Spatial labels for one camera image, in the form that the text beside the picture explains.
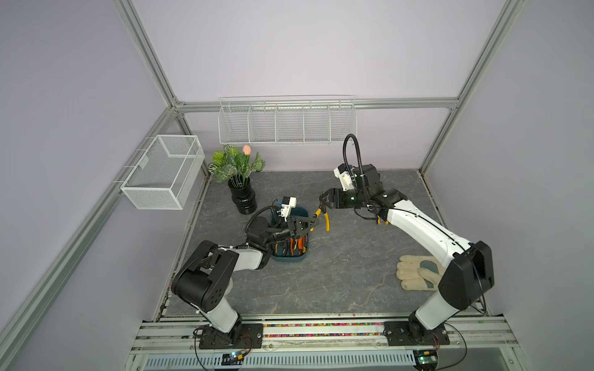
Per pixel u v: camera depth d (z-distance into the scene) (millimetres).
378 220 617
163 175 844
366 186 622
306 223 755
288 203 770
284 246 927
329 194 738
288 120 992
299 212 1012
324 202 782
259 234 666
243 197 986
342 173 738
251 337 738
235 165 890
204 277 463
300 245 913
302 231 729
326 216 818
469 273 455
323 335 753
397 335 739
